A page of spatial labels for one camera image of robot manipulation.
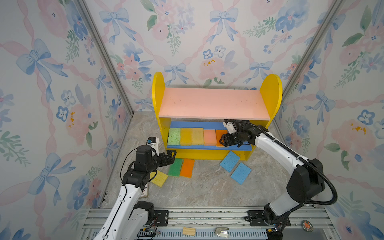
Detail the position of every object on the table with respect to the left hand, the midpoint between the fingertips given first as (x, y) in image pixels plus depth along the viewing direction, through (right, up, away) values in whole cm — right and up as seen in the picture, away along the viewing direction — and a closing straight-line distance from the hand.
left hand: (169, 151), depth 78 cm
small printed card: (-13, -23, +2) cm, 27 cm away
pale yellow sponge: (+15, +7, +9) cm, 19 cm away
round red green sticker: (+68, -35, -6) cm, 76 cm away
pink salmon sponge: (+22, +7, +8) cm, 24 cm away
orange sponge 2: (+9, -12, +13) cm, 20 cm away
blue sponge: (+35, -8, +15) cm, 39 cm away
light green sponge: (+2, +7, +8) cm, 11 cm away
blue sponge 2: (+41, -15, +10) cm, 44 cm away
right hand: (+30, +6, +9) cm, 32 cm away
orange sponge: (+28, +9, +10) cm, 31 cm away
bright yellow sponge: (+8, +7, +9) cm, 14 cm away
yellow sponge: (-7, -17, +8) cm, 20 cm away
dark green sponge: (+1, -13, +12) cm, 18 cm away
